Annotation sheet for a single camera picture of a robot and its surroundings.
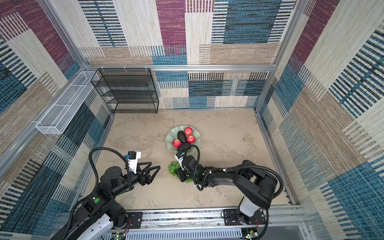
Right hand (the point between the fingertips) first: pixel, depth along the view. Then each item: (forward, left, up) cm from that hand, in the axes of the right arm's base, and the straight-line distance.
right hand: (178, 171), depth 86 cm
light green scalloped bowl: (+24, +5, +2) cm, 24 cm away
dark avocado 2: (+15, -3, +1) cm, 15 cm away
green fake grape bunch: (+2, +2, +3) cm, 4 cm away
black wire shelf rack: (+56, +37, +15) cm, 69 cm away
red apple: (+25, -6, +5) cm, 26 cm away
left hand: (-4, +9, +18) cm, 20 cm away
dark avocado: (+23, -1, +2) cm, 23 cm away
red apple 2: (+18, +2, +2) cm, 18 cm away
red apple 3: (+20, -7, +2) cm, 22 cm away
